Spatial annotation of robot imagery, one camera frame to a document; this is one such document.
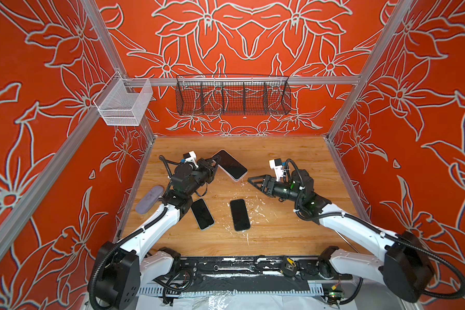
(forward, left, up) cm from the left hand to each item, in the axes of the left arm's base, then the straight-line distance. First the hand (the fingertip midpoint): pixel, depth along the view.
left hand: (221, 156), depth 73 cm
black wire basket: (+41, -2, +1) cm, 41 cm away
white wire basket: (+31, +52, +2) cm, 60 cm away
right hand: (-9, -11, -5) cm, 15 cm away
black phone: (-11, -8, -29) cm, 32 cm away
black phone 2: (-1, -4, -4) cm, 6 cm away
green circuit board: (-39, -44, -30) cm, 66 cm away
